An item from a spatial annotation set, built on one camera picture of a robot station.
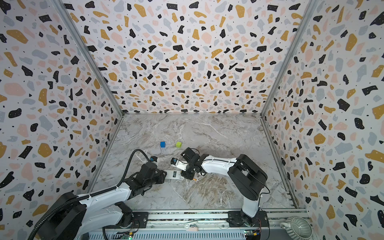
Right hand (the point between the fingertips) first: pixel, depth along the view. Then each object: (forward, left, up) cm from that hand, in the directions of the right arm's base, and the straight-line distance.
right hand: (180, 169), depth 88 cm
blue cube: (+18, +14, -2) cm, 23 cm away
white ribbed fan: (-28, -59, -4) cm, 66 cm away
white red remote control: (-2, +4, -2) cm, 5 cm away
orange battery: (-7, -9, +2) cm, 11 cm away
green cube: (+19, +3, -3) cm, 20 cm away
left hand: (-2, +8, 0) cm, 8 cm away
